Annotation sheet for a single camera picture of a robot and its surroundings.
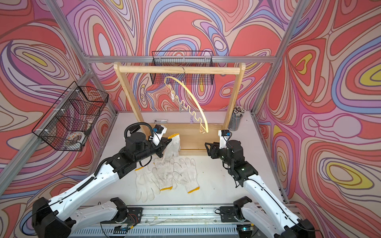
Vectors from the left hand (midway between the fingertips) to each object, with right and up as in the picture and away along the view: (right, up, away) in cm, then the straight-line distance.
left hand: (172, 140), depth 72 cm
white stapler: (-14, +10, +40) cm, 43 cm away
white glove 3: (+6, -22, +15) cm, 27 cm away
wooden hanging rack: (+12, -1, +36) cm, 38 cm away
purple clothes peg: (+10, +10, +2) cm, 14 cm away
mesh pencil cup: (+40, +15, +24) cm, 49 cm away
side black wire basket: (-54, +7, +2) cm, 54 cm away
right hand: (+19, -5, +6) cm, 21 cm away
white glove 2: (-7, -22, +15) cm, 27 cm away
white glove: (-16, -27, +11) cm, 33 cm away
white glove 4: (0, -5, +7) cm, 9 cm away
